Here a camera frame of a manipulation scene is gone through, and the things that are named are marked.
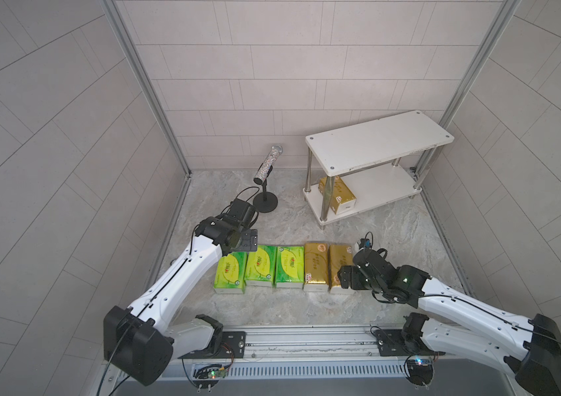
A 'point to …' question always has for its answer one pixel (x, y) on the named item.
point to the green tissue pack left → (230, 273)
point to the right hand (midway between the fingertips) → (347, 277)
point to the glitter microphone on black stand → (266, 202)
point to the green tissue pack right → (289, 266)
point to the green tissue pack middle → (261, 266)
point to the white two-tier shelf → (370, 164)
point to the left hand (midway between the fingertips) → (243, 238)
